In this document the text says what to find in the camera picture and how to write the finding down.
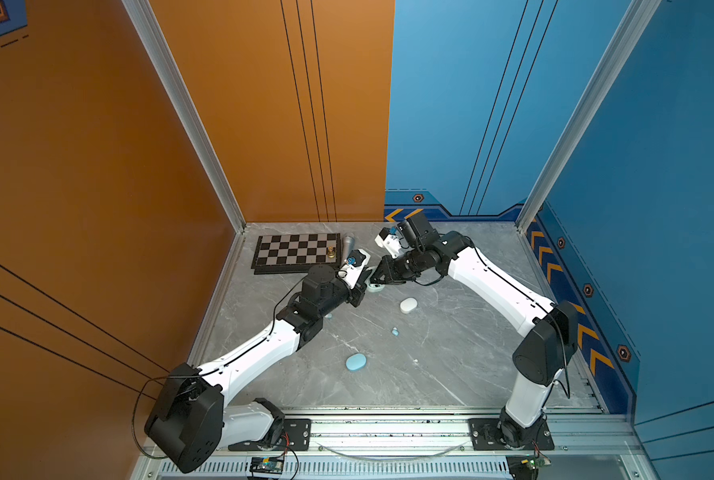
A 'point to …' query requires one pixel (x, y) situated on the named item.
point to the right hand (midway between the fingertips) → (371, 280)
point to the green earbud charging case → (373, 288)
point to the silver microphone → (348, 241)
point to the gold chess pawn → (331, 252)
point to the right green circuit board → (534, 462)
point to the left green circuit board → (266, 465)
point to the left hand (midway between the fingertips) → (369, 267)
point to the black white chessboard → (296, 253)
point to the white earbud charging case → (407, 304)
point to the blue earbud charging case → (355, 362)
